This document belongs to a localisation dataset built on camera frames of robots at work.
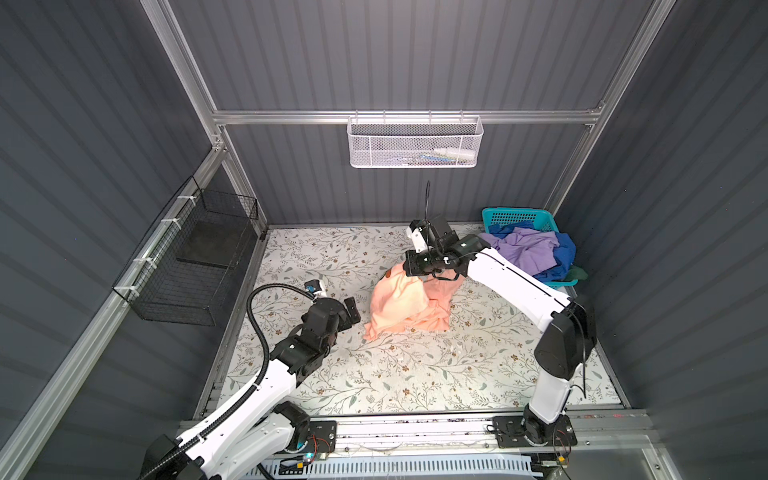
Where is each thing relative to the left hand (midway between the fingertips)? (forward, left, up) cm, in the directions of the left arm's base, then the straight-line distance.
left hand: (341, 305), depth 80 cm
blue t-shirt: (+15, -70, 0) cm, 71 cm away
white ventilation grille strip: (-33, +13, -18) cm, 40 cm away
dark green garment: (+9, -72, -3) cm, 73 cm away
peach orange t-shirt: (0, -16, 0) cm, 16 cm away
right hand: (+8, -18, +5) cm, 21 cm away
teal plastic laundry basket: (+37, -73, -6) cm, 82 cm away
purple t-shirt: (+17, -58, 0) cm, 60 cm away
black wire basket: (+4, +38, +12) cm, 40 cm away
